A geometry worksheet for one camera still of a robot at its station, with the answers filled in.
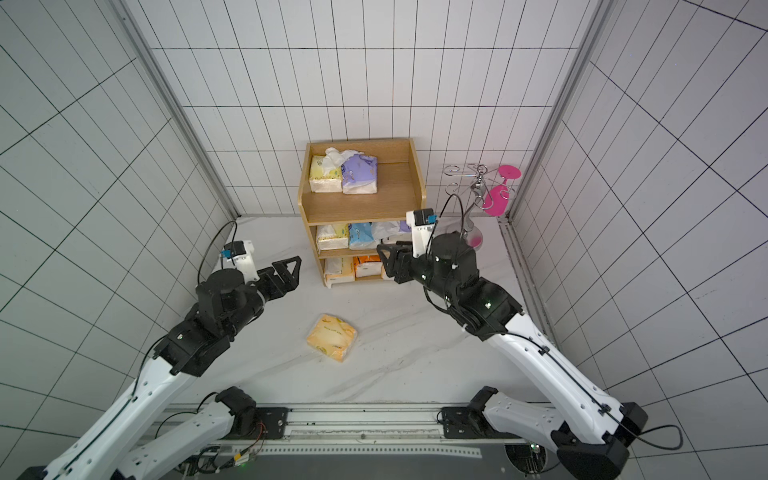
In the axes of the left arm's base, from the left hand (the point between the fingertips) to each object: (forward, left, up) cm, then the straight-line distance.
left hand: (287, 270), depth 70 cm
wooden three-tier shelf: (+22, -15, +4) cm, 27 cm away
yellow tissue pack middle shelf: (+16, -7, -6) cm, 19 cm away
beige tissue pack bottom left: (+15, -8, -21) cm, 27 cm away
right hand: (0, -22, +9) cm, 23 cm away
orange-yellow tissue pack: (-7, -8, -23) cm, 26 cm away
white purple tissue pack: (+17, -25, -5) cm, 31 cm away
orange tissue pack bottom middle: (+15, -18, -20) cm, 30 cm away
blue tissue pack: (+16, -16, -7) cm, 24 cm away
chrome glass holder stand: (+33, -55, -3) cm, 64 cm away
